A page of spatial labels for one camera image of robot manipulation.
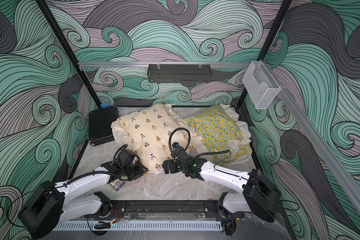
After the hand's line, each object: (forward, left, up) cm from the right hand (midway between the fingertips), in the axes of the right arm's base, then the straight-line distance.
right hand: (167, 165), depth 80 cm
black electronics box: (+35, +51, -4) cm, 62 cm away
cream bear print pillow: (+21, +11, +2) cm, 24 cm away
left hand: (-1, +11, -4) cm, 12 cm away
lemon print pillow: (+21, -36, -2) cm, 42 cm away
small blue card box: (-8, +28, -5) cm, 29 cm away
